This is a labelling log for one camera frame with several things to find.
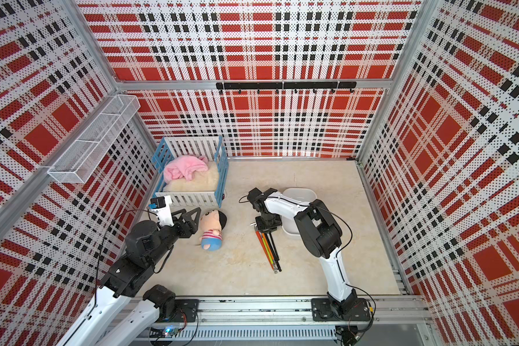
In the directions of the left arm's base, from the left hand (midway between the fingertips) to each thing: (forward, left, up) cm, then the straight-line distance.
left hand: (197, 210), depth 72 cm
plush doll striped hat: (+3, -1, -15) cm, 16 cm away
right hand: (+5, -25, -24) cm, 35 cm away
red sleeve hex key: (-5, -22, -23) cm, 33 cm away
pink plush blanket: (+28, +14, -9) cm, 33 cm away
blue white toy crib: (+43, +6, -10) cm, 45 cm away
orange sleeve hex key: (-4, -24, -24) cm, 34 cm away
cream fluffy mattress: (+25, +6, -17) cm, 31 cm away
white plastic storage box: (+20, -41, -20) cm, 50 cm away
